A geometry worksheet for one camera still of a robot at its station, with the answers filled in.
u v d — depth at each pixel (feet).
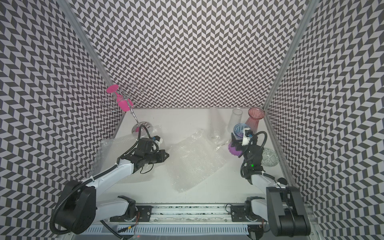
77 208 1.32
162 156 2.47
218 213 2.46
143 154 2.22
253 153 2.10
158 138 2.67
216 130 3.22
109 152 3.10
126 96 2.71
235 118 3.10
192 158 3.00
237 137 2.58
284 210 1.38
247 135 2.27
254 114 2.99
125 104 3.06
